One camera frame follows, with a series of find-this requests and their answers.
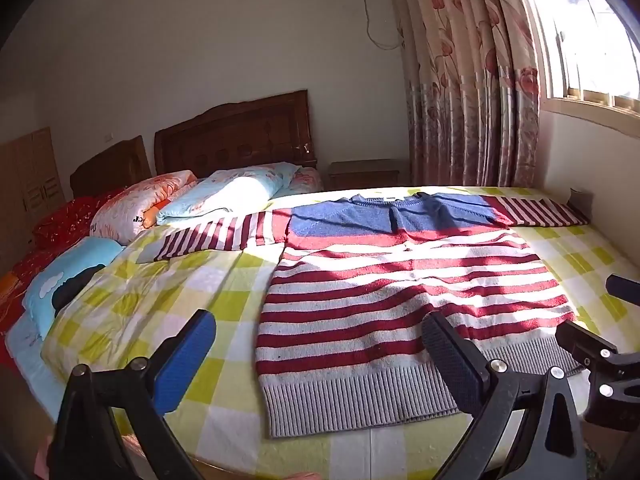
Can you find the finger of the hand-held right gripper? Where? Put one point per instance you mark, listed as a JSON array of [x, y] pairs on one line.
[[622, 289], [582, 342]]

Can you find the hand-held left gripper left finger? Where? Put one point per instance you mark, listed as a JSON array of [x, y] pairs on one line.
[[186, 360]]

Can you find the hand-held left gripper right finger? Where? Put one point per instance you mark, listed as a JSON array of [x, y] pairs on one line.
[[452, 360]]

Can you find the red white striped sweater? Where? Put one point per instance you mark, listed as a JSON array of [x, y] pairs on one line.
[[400, 300]]

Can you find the yellow checked bedspread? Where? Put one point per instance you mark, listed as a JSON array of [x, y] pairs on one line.
[[165, 290]]

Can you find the light blue cloud pillow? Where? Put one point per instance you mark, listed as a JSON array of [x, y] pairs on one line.
[[50, 280]]

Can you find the orange floral pillow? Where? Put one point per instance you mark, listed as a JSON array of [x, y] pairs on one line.
[[130, 210]]

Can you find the light blue floral pillow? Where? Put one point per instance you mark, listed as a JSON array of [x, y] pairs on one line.
[[225, 192]]

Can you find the red patterned blanket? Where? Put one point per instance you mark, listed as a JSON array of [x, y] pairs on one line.
[[60, 220]]

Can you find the wooden nightstand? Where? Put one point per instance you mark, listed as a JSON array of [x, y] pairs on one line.
[[367, 174]]

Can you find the small wooden headboard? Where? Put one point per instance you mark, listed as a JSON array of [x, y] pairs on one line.
[[110, 167]]

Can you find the pink floral pillow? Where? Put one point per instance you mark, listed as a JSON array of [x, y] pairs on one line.
[[307, 180]]

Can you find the large wooden headboard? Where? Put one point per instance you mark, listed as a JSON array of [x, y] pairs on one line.
[[235, 135]]

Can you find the wooden cabinet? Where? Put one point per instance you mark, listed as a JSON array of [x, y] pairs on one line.
[[27, 185]]

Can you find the window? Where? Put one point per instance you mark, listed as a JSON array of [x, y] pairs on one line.
[[585, 35]]

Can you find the pink floral curtain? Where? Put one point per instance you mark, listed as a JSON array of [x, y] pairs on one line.
[[460, 85]]

